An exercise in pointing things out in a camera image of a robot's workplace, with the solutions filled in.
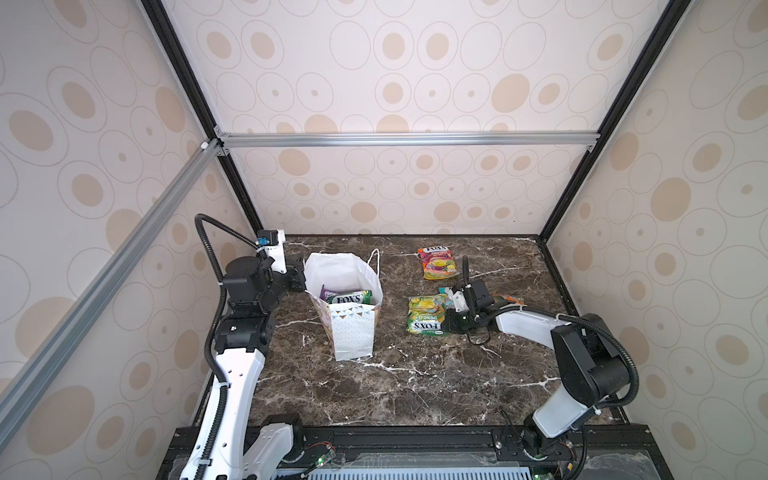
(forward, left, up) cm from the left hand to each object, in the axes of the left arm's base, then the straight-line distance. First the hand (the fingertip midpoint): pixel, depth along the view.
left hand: (307, 250), depth 69 cm
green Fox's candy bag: (-1, -10, -19) cm, 22 cm away
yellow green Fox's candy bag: (+1, -30, -32) cm, 44 cm away
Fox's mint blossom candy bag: (+11, -37, -34) cm, 51 cm away
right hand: (-2, -35, -33) cm, 49 cm away
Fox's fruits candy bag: (+23, -36, -33) cm, 54 cm away
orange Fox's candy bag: (+8, -55, -33) cm, 65 cm away
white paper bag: (-11, -9, -19) cm, 23 cm away
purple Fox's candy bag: (+4, +1, -25) cm, 25 cm away
